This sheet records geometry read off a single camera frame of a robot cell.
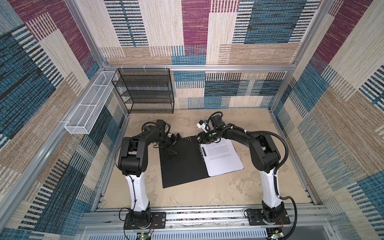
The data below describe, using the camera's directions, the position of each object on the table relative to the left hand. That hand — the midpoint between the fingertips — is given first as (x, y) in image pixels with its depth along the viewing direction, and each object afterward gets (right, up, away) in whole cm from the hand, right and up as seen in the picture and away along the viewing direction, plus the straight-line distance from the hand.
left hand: (182, 146), depth 96 cm
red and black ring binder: (+3, -12, -4) cm, 13 cm away
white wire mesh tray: (-45, +14, -27) cm, 54 cm away
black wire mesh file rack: (-28, +38, +14) cm, 49 cm away
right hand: (+9, +2, -3) cm, 9 cm away
